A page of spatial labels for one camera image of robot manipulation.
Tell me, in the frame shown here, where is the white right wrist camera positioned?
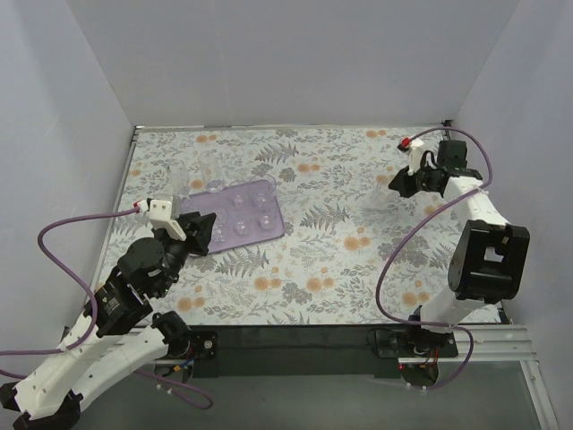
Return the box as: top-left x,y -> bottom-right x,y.
398,137 -> 427,176

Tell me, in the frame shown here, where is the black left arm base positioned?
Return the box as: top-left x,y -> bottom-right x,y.
184,331 -> 218,360

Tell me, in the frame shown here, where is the aluminium table frame rail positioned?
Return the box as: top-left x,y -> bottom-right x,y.
38,127 -> 149,430

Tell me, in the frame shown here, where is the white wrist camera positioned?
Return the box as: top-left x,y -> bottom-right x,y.
398,137 -> 427,176
139,195 -> 186,242

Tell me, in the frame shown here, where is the clear stemmed wine glass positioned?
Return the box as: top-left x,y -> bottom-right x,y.
167,160 -> 191,199

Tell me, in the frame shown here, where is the clear stemmed goblet glass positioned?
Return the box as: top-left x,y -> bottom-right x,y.
233,217 -> 251,237

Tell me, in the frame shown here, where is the tall clear flute glass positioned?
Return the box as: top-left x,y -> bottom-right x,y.
198,151 -> 225,193

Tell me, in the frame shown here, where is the purple rectangular tray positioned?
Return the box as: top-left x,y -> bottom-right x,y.
181,181 -> 286,254

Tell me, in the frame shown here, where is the clear back tumbler glass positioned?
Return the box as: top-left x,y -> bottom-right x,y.
211,207 -> 228,243

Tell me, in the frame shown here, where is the small clear shot glass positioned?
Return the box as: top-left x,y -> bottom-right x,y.
231,193 -> 249,211

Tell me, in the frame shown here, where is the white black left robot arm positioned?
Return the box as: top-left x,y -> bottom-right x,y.
1,212 -> 216,429

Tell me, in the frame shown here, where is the tall clear drinking glass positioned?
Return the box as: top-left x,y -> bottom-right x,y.
257,211 -> 276,230

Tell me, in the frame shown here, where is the clear faceted tumbler glass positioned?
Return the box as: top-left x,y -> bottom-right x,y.
249,174 -> 277,210

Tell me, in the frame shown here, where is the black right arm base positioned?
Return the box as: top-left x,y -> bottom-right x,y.
366,326 -> 458,361

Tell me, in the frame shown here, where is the floral patterned table mat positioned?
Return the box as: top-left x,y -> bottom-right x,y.
119,128 -> 460,325

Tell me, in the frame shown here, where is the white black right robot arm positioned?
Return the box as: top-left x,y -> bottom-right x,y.
389,138 -> 530,351

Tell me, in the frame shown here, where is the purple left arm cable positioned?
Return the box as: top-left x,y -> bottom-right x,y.
0,203 -> 214,411

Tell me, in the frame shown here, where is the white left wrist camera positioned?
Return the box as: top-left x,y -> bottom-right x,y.
139,195 -> 186,242

